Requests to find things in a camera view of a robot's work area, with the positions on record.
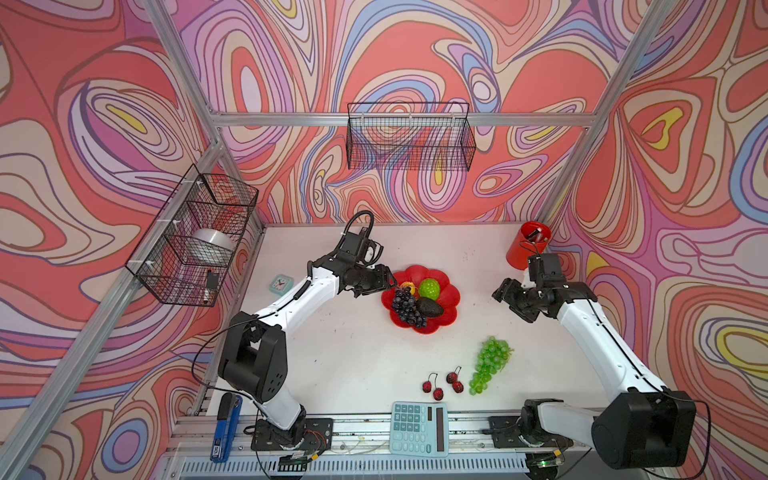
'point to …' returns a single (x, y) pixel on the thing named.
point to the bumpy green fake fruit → (430, 289)
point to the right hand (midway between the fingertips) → (503, 306)
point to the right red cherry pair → (452, 378)
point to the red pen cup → (530, 241)
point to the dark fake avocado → (429, 308)
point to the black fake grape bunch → (405, 304)
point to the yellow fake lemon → (410, 285)
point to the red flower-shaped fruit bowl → (448, 296)
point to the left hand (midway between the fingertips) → (394, 282)
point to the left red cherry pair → (427, 386)
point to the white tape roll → (214, 236)
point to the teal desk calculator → (419, 429)
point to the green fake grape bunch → (492, 357)
